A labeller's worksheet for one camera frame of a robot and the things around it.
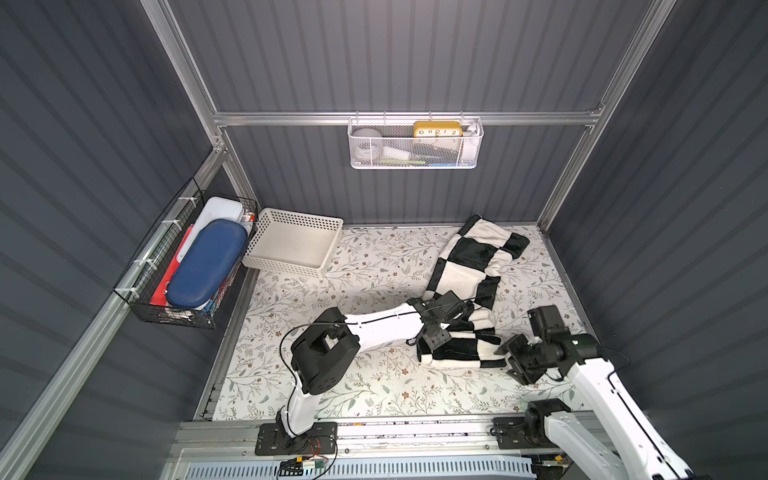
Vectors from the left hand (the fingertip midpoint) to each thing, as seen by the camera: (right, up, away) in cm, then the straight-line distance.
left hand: (437, 330), depth 87 cm
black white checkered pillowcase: (+14, +18, +18) cm, 29 cm away
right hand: (+16, -5, -9) cm, 19 cm away
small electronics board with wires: (-37, -29, -15) cm, 50 cm away
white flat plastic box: (-60, +34, -10) cm, 70 cm away
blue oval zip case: (-54, +25, -18) cm, 62 cm away
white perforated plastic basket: (-54, +27, +34) cm, 69 cm away
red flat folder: (-64, +14, -23) cm, 69 cm away
